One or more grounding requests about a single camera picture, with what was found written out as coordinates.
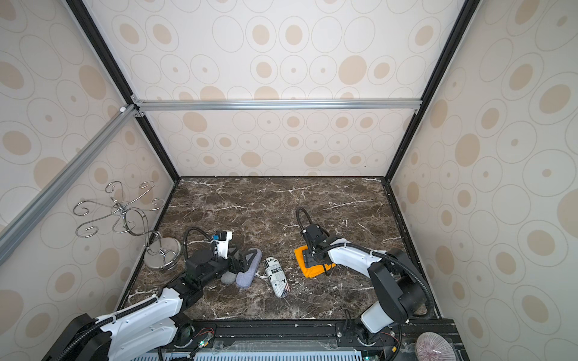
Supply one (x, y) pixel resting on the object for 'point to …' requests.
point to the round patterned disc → (432, 347)
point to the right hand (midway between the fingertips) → (323, 256)
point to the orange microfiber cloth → (313, 271)
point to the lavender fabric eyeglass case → (244, 279)
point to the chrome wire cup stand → (162, 252)
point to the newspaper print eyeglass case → (277, 277)
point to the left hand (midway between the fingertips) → (254, 250)
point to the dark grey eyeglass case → (228, 277)
